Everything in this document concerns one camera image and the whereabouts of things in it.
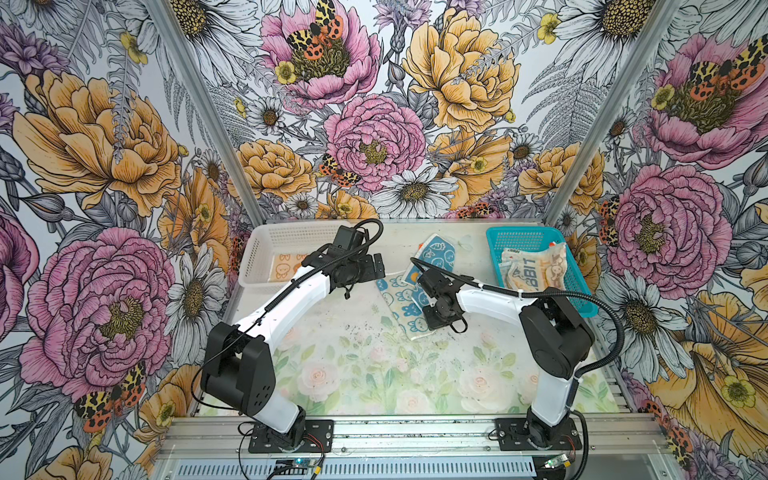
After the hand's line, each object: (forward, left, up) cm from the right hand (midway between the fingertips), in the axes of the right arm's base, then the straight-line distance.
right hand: (438, 329), depth 92 cm
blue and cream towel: (+11, +9, 0) cm, 14 cm away
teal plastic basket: (+7, -41, +9) cm, 43 cm away
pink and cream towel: (+21, -35, 0) cm, 41 cm away
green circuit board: (-32, +38, -1) cm, 50 cm away
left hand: (+9, +20, +15) cm, 27 cm away
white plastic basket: (+32, +57, +1) cm, 65 cm away
